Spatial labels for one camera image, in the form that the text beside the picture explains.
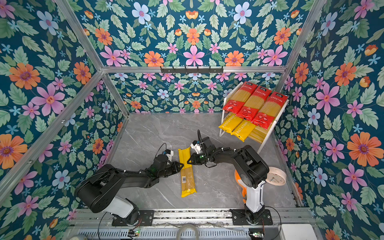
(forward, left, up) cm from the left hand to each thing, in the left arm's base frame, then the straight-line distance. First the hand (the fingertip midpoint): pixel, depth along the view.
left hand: (185, 163), depth 88 cm
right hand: (+2, -1, -2) cm, 3 cm away
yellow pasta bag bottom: (-12, -1, -2) cm, 12 cm away
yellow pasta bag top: (+20, -29, +12) cm, 37 cm away
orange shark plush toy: (-15, -31, +1) cm, 34 cm away
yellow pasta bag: (+13, -35, +12) cm, 40 cm away
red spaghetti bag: (+24, -33, +29) cm, 50 cm away
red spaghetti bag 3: (+14, -47, +30) cm, 58 cm away
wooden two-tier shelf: (+9, -46, +11) cm, 48 cm away
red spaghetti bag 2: (+18, -39, +29) cm, 52 cm away
